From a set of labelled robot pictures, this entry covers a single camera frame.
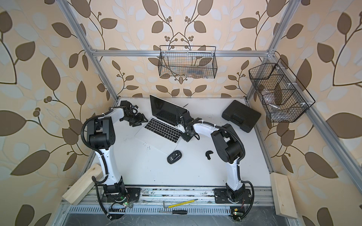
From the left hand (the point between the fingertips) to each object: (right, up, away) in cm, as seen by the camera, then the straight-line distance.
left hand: (142, 120), depth 103 cm
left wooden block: (-24, -35, -30) cm, 52 cm away
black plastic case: (+73, +3, -2) cm, 73 cm away
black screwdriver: (+28, -44, -33) cm, 62 cm away
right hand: (+33, -11, -4) cm, 35 cm away
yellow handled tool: (+29, -42, -30) cm, 59 cm away
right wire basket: (+84, +14, -29) cm, 90 cm away
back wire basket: (+34, +41, -6) cm, 54 cm away
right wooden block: (+82, -37, -32) cm, 96 cm away
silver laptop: (+15, -7, -3) cm, 17 cm away
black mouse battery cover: (+46, -21, -13) cm, 53 cm away
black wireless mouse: (+25, -22, -16) cm, 37 cm away
